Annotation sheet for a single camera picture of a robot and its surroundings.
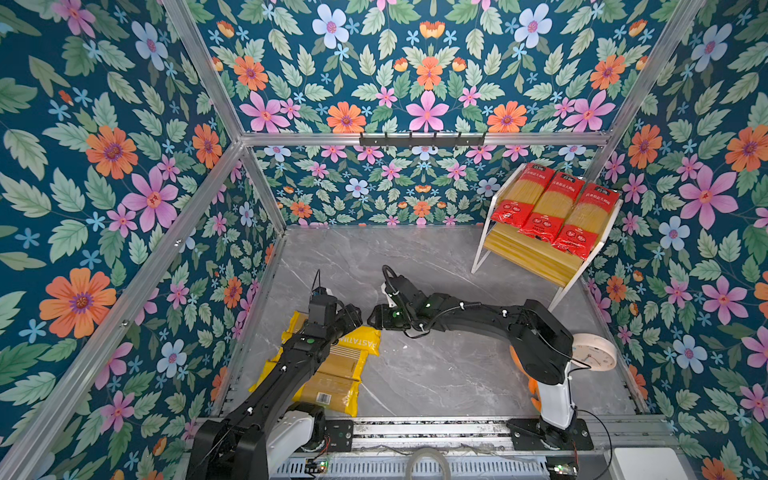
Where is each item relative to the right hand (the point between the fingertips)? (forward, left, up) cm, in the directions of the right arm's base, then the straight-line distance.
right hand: (372, 319), depth 85 cm
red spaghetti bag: (+17, -38, +27) cm, 50 cm away
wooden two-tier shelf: (+17, -51, +7) cm, 54 cm away
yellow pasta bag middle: (-11, +10, -8) cm, 16 cm away
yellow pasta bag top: (-4, +7, -7) cm, 11 cm away
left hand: (+2, +4, +3) cm, 5 cm away
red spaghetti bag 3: (+13, -56, +26) cm, 63 cm away
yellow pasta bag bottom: (-16, +10, -7) cm, 20 cm away
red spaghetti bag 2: (+13, -45, +26) cm, 54 cm away
